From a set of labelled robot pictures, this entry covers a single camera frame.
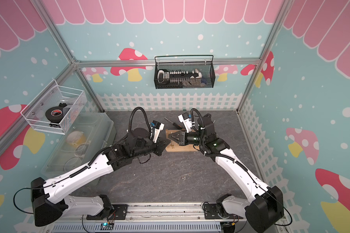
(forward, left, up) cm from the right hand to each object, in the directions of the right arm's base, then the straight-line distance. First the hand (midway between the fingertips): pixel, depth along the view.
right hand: (169, 137), depth 68 cm
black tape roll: (+11, +56, +6) cm, 58 cm away
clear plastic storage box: (+6, +45, -9) cm, 46 cm away
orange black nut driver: (+29, -4, -28) cm, 40 cm away
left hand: (-1, 0, -4) cm, 4 cm away
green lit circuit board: (-32, +33, -32) cm, 56 cm away
